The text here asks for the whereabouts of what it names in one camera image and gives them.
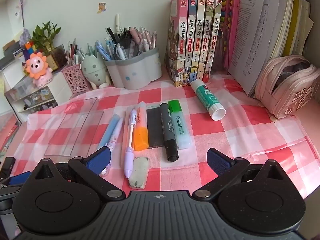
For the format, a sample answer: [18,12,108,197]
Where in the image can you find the bamboo plant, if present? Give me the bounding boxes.
[31,21,62,55]

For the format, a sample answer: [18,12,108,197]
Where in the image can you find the glass vase with brown pebbles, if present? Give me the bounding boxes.
[50,44,68,70]

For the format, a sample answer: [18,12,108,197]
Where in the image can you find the pink lion toy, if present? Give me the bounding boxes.
[25,51,54,88]

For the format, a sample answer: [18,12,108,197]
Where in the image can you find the blue spine comic book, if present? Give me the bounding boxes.
[184,0,198,87]

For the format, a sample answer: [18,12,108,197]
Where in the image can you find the clear small drawer box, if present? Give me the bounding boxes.
[4,76,38,98]

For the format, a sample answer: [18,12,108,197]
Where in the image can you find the green highlighter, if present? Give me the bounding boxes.
[168,100,192,150]

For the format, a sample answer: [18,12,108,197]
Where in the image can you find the black marker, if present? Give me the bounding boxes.
[159,102,180,162]

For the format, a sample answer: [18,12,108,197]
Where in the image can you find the stack of pink books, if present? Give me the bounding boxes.
[0,115,20,158]

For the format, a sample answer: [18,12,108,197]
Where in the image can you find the grey flower-shaped pen holder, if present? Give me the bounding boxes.
[104,45,163,90]

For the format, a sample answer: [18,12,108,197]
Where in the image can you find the black phone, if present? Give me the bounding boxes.
[0,157,16,180]

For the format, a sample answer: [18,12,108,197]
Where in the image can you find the colourful puzzle cube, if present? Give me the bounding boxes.
[24,40,38,58]

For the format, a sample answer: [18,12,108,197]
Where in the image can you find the green egg-shaped pen holder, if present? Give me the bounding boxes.
[82,51,110,89]

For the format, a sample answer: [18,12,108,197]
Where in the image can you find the pink spine comic book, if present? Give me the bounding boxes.
[164,0,188,87]

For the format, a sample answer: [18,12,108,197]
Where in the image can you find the pink abacus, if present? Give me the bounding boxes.
[219,0,241,69]

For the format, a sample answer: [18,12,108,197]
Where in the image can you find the stack of papers and workbooks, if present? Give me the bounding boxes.
[229,0,314,98]

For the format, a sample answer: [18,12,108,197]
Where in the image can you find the white drawer organizer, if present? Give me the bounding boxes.
[4,71,74,123]

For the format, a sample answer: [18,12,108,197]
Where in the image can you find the printed pen with charm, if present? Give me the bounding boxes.
[100,117,124,177]

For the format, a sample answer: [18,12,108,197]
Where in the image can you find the pink pencil case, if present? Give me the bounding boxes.
[255,55,320,119]

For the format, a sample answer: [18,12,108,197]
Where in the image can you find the bunch of grey-green pens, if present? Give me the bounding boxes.
[75,42,94,62]

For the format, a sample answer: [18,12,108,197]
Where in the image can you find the magnifying glass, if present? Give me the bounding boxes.
[114,37,140,60]

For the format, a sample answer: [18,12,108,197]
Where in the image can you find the purple mechanical pencil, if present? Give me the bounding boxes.
[124,108,138,179]

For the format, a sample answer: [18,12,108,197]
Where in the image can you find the pale pink marker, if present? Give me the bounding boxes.
[97,114,120,153]

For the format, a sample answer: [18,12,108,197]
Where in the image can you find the bunch of blue and pink pens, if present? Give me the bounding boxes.
[95,14,158,60]

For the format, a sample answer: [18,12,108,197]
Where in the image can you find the orange highlighter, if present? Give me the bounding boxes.
[133,101,148,152]

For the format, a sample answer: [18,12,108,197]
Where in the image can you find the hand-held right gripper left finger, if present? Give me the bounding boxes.
[32,146,125,200]

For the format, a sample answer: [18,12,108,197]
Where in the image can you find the pink mesh pen holder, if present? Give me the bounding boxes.
[61,62,92,93]

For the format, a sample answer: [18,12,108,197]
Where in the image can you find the clear plastic organizer tray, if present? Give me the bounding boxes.
[44,97,104,158]

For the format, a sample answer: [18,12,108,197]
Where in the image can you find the red striped spine comic book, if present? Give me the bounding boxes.
[200,0,216,82]

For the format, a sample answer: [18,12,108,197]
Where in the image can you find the white storage box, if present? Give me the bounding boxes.
[1,66,34,90]

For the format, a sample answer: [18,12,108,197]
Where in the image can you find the bunch of slim pens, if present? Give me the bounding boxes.
[65,38,83,67]

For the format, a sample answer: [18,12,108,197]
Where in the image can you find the white eraser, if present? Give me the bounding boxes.
[128,156,150,189]

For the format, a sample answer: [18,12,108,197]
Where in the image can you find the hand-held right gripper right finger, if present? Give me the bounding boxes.
[192,148,284,200]

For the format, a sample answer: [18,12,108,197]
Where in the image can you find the red checkered tablecloth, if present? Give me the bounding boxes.
[12,76,315,200]

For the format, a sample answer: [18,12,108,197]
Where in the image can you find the green and white glue stick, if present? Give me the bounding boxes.
[191,79,226,121]

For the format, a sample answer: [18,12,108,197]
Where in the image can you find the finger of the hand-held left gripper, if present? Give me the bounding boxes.
[0,171,32,198]

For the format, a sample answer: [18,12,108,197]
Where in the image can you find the dark grey box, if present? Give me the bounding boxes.
[0,40,23,68]

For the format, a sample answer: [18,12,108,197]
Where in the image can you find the purple sachet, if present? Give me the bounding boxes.
[19,27,32,43]

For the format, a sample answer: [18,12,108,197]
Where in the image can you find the yellow spine comic book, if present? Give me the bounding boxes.
[191,0,207,84]

